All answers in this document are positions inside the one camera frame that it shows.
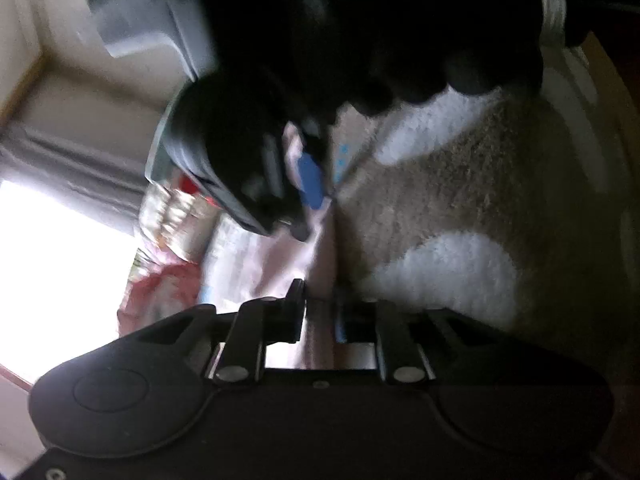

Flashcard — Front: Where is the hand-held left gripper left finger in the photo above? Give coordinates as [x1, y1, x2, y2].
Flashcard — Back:
[137, 280, 308, 387]

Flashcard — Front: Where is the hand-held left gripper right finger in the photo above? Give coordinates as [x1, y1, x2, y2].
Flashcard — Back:
[335, 301, 501, 387]

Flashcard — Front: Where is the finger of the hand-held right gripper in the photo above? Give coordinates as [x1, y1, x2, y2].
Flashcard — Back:
[297, 154, 327, 212]

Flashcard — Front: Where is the pink sweatshirt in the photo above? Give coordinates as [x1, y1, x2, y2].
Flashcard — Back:
[252, 122, 378, 372]

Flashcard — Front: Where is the person's right hand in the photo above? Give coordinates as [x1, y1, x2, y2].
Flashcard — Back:
[295, 0, 547, 117]

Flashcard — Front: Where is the cream folded quilt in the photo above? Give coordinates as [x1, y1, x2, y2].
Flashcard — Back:
[137, 187, 223, 263]

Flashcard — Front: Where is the pink folded quilt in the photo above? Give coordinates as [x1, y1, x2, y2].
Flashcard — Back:
[117, 255, 221, 336]

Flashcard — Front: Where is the grey boxy appliance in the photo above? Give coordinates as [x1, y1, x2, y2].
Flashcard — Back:
[87, 0, 217, 82]

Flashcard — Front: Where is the grey curtain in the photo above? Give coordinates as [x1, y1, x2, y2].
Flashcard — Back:
[0, 125, 161, 233]

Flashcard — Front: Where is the cartoon mouse printed blanket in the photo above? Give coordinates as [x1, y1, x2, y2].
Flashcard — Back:
[330, 45, 640, 341]

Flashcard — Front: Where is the bright window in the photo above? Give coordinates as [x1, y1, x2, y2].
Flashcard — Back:
[0, 180, 143, 376]

